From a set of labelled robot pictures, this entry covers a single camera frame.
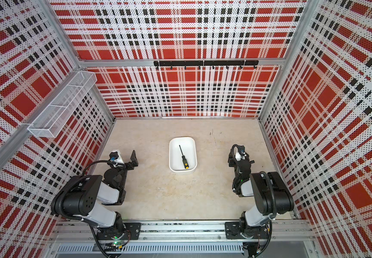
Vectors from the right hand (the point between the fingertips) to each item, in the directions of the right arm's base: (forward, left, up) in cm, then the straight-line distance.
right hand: (238, 149), depth 91 cm
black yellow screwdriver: (-4, +31, -8) cm, 33 cm away
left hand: (-2, +62, +3) cm, 63 cm away
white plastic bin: (+10, +30, -10) cm, 33 cm away
